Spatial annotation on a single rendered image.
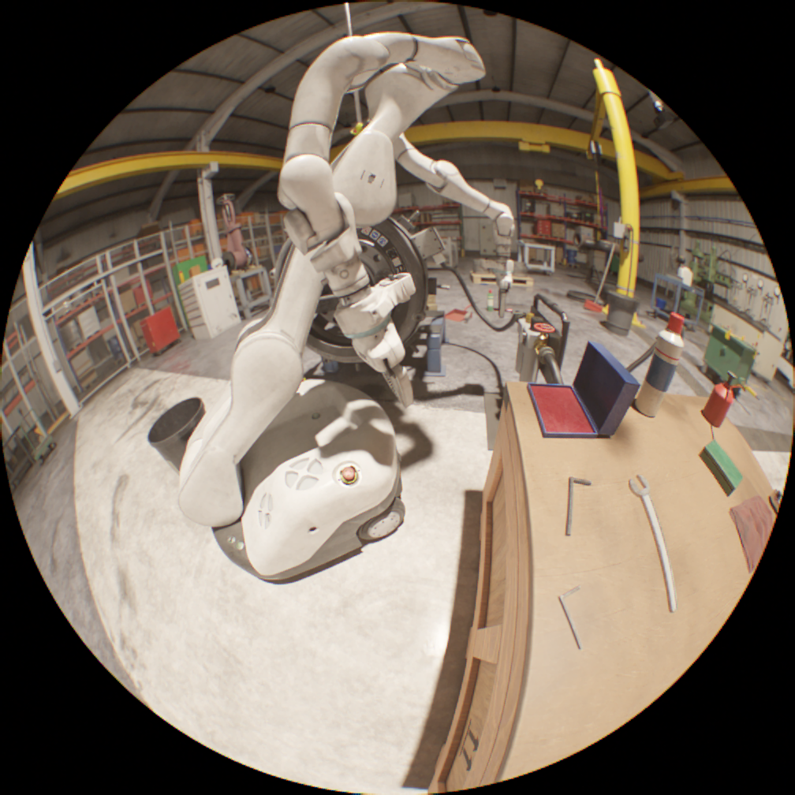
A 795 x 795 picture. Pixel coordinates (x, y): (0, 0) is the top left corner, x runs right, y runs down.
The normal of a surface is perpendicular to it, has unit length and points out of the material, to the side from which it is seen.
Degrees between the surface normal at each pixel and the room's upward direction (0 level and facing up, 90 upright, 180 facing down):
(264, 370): 90
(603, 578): 0
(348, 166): 83
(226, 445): 89
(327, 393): 73
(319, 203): 100
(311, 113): 90
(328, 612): 0
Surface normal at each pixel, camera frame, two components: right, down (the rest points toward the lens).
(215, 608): -0.10, -0.82
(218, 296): 0.94, 0.11
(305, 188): 0.47, 0.62
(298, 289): 0.51, 0.45
